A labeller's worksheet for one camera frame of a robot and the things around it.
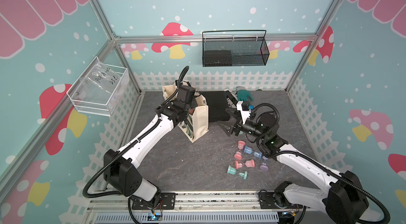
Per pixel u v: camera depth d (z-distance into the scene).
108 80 0.75
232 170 0.81
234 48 0.95
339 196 0.39
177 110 0.57
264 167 0.82
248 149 0.87
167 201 0.74
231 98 1.13
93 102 0.60
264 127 0.57
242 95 1.17
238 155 0.85
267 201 0.74
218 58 0.87
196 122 0.87
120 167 0.41
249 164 0.83
